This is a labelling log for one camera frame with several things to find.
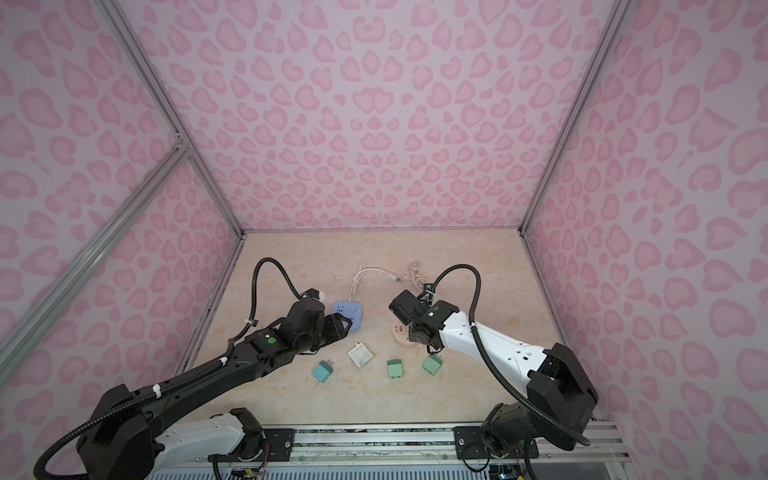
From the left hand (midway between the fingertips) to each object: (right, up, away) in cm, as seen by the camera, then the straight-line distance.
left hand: (355, 329), depth 80 cm
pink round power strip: (+13, -4, +10) cm, 17 cm away
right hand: (+19, 0, +3) cm, 19 cm away
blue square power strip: (-3, +3, +15) cm, 15 cm away
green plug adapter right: (+21, -11, +4) cm, 24 cm away
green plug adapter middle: (+11, -12, +3) cm, 16 cm away
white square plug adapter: (+1, -8, +5) cm, 10 cm away
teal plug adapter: (-9, -12, +3) cm, 16 cm away
